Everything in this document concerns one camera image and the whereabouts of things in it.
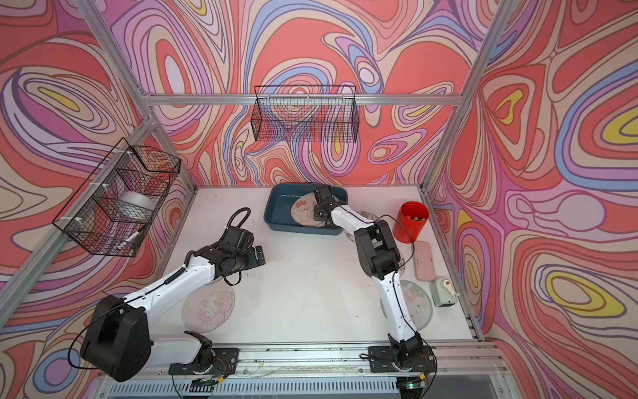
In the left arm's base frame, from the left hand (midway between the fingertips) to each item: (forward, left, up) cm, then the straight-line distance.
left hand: (257, 259), depth 87 cm
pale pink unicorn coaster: (-14, +16, -8) cm, 23 cm away
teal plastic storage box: (+33, -4, -5) cm, 34 cm away
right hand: (+24, -25, -5) cm, 35 cm away
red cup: (+12, -56, +7) cm, 58 cm away
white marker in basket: (-4, +34, +18) cm, 38 cm away
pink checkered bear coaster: (+27, -15, -4) cm, 31 cm away
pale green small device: (-11, -64, -2) cm, 65 cm away
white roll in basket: (+2, +30, +26) cm, 40 cm away
